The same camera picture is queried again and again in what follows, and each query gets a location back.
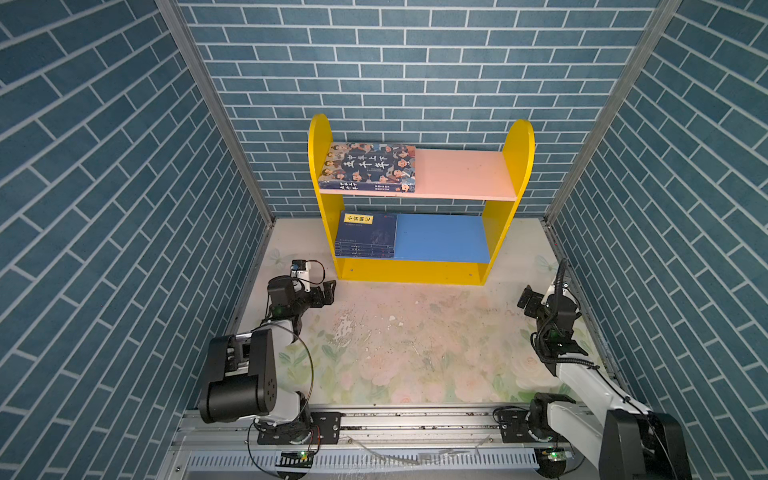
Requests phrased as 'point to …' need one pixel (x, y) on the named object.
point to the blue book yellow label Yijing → (365, 255)
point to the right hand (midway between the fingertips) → (543, 287)
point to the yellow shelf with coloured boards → (436, 248)
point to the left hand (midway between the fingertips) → (321, 281)
